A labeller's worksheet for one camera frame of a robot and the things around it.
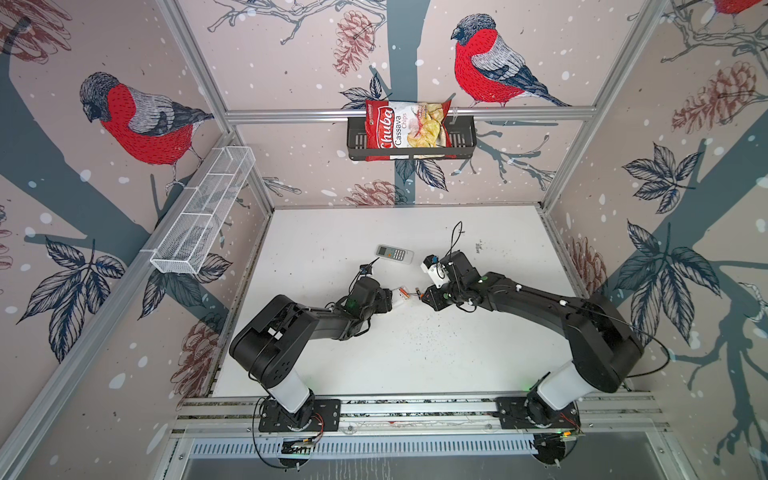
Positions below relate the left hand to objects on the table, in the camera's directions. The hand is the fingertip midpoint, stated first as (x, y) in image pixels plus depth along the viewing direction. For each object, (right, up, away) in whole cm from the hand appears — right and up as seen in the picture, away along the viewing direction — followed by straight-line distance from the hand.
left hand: (385, 294), depth 93 cm
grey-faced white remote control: (+5, +12, +11) cm, 17 cm away
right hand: (+11, -1, -5) cm, 12 cm away
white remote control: (+6, 0, +2) cm, 6 cm away
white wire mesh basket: (-49, +26, -15) cm, 57 cm away
